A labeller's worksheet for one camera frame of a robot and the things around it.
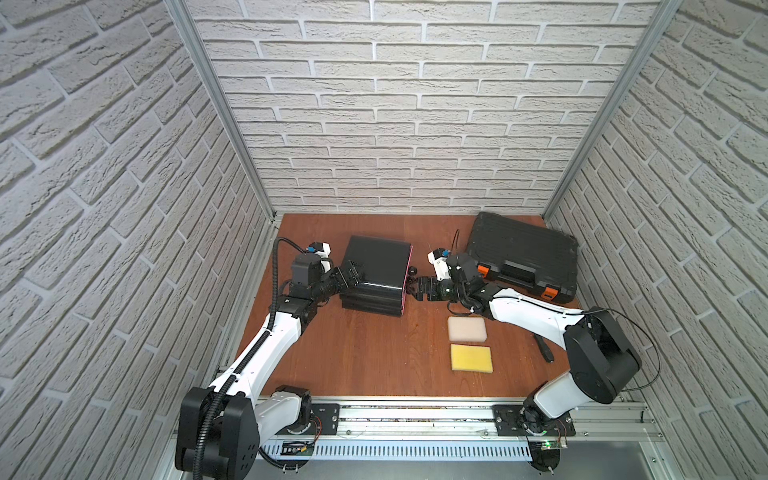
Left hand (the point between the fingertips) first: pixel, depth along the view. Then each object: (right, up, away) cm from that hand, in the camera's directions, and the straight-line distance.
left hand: (358, 266), depth 82 cm
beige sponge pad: (+32, -20, +7) cm, 38 cm away
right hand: (+18, -6, +5) cm, 19 cm away
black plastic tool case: (+50, +3, +17) cm, 53 cm away
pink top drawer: (+14, -3, +1) cm, 14 cm away
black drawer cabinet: (+8, +1, +1) cm, 8 cm away
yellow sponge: (+33, -26, +1) cm, 42 cm away
